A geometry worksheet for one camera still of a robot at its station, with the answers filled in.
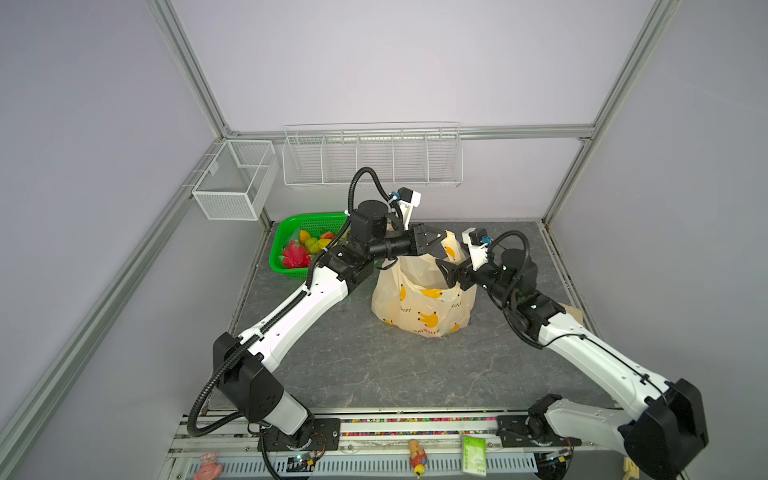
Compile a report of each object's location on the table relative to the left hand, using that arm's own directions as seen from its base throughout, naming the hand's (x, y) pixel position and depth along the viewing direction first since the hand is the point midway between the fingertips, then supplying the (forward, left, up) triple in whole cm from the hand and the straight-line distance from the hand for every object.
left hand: (448, 240), depth 65 cm
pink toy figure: (-36, +57, -35) cm, 76 cm away
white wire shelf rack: (+50, 0, -11) cm, 51 cm away
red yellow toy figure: (-36, +9, -34) cm, 51 cm away
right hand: (+4, -3, -10) cm, 11 cm away
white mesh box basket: (+45, +64, -15) cm, 79 cm away
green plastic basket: (+37, +46, -32) cm, 67 cm away
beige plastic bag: (-3, +7, -17) cm, 19 cm away
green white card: (-37, -4, -35) cm, 51 cm away
